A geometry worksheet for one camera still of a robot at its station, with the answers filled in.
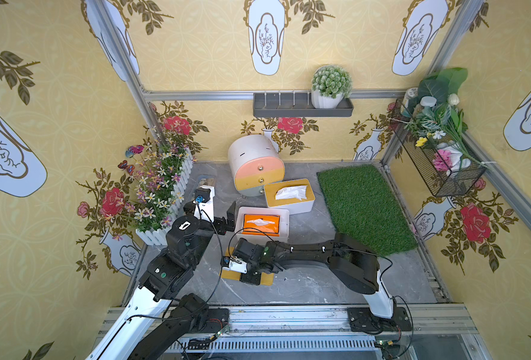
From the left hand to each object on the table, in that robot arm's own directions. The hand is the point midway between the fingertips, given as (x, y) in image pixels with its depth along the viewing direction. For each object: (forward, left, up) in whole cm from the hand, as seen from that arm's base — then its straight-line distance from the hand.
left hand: (210, 200), depth 67 cm
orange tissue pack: (+4, -17, -23) cm, 29 cm away
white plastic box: (+4, -24, -29) cm, 38 cm away
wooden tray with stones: (+32, +12, -30) cm, 45 cm away
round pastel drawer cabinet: (+25, -13, -9) cm, 30 cm away
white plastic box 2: (+15, -30, -20) cm, 38 cm away
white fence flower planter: (+25, +27, -14) cm, 39 cm away
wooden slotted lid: (+20, -19, -23) cm, 36 cm away
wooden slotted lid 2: (-14, -16, -32) cm, 39 cm away
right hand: (-5, -11, -33) cm, 36 cm away
